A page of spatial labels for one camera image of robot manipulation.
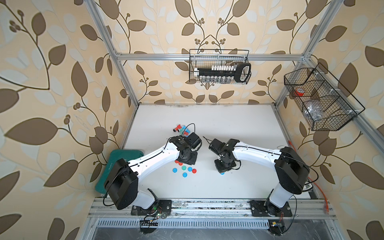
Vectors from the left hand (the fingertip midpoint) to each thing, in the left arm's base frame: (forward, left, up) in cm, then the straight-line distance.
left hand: (190, 158), depth 82 cm
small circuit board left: (-30, +18, -8) cm, 36 cm away
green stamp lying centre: (+26, +7, -9) cm, 28 cm away
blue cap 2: (-3, +9, -10) cm, 14 cm away
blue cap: (-2, 0, -10) cm, 10 cm away
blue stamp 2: (+25, +3, -9) cm, 27 cm away
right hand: (-4, -18, -7) cm, 20 cm away
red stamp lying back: (+28, +9, -8) cm, 30 cm away
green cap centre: (-1, +4, -10) cm, 11 cm away
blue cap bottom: (-5, +3, -10) cm, 12 cm away
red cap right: (-3, -2, -9) cm, 10 cm away
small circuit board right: (-29, -43, -10) cm, 53 cm away
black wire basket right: (+17, -67, +26) cm, 74 cm away
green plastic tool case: (+4, +46, -6) cm, 46 cm away
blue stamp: (-5, -19, -9) cm, 21 cm away
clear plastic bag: (+13, -60, +26) cm, 66 cm away
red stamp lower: (+23, +4, -9) cm, 25 cm away
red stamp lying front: (+26, +11, -8) cm, 29 cm away
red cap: (+1, +6, -9) cm, 11 cm away
